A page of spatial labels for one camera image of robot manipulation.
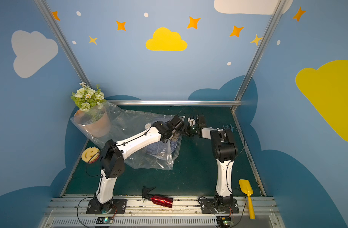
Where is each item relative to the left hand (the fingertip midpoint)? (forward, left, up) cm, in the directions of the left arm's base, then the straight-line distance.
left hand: (175, 133), depth 88 cm
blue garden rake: (+15, -43, -13) cm, 47 cm away
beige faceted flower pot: (+4, +50, +4) cm, 51 cm away
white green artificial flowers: (+13, +55, +16) cm, 58 cm away
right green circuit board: (-44, -26, -14) cm, 53 cm away
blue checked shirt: (-9, +9, -4) cm, 13 cm away
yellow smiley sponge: (-12, +54, -11) cm, 57 cm away
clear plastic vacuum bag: (+14, +38, -9) cm, 41 cm away
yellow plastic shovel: (-27, -42, -12) cm, 51 cm away
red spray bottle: (-36, +7, -10) cm, 38 cm away
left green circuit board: (-45, +35, -14) cm, 59 cm away
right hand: (+10, -4, -10) cm, 15 cm away
